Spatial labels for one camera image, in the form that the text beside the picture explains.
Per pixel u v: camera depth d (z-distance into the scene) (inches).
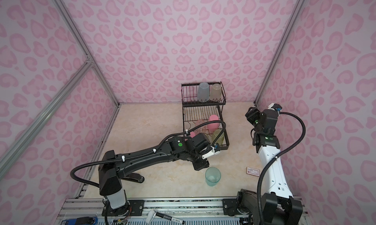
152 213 27.2
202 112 43.6
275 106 25.5
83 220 26.3
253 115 26.7
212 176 32.5
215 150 25.0
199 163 25.2
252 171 33.0
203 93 35.3
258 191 15.6
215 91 36.5
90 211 29.0
